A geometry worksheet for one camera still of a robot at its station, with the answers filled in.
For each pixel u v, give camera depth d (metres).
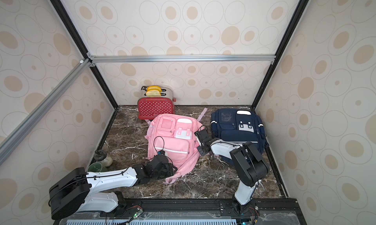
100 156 0.81
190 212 0.73
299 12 0.73
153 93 1.02
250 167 0.48
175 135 0.97
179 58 0.90
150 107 1.01
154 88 1.03
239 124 1.03
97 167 0.81
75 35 0.80
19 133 0.54
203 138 0.75
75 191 0.42
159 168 0.66
